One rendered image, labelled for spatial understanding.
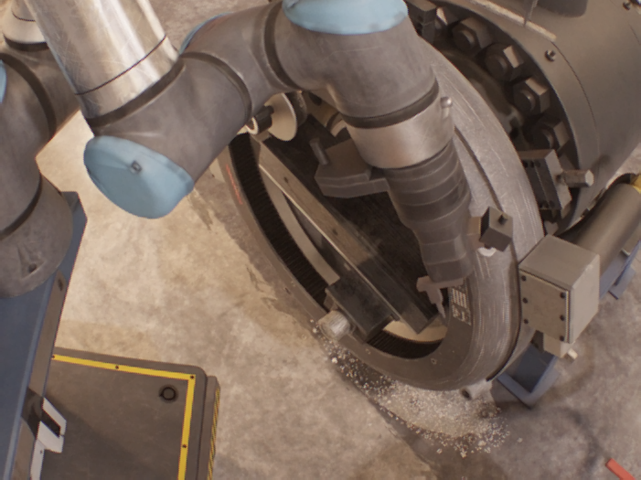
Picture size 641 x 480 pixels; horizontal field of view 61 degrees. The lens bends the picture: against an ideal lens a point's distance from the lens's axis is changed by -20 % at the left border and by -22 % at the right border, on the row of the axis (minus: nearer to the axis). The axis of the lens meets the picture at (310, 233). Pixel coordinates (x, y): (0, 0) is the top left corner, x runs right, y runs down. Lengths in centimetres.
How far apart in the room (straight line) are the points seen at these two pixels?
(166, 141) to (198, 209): 149
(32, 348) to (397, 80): 51
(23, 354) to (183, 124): 39
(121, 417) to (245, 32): 89
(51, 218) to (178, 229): 115
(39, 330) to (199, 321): 100
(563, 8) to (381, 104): 77
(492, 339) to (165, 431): 64
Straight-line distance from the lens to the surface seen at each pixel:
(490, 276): 83
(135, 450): 123
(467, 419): 157
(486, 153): 79
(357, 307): 101
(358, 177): 57
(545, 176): 83
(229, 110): 51
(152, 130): 46
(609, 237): 90
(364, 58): 48
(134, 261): 187
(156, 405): 126
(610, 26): 134
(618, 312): 187
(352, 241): 99
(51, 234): 79
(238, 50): 53
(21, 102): 71
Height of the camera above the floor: 143
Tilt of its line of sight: 51 degrees down
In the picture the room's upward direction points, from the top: 3 degrees counter-clockwise
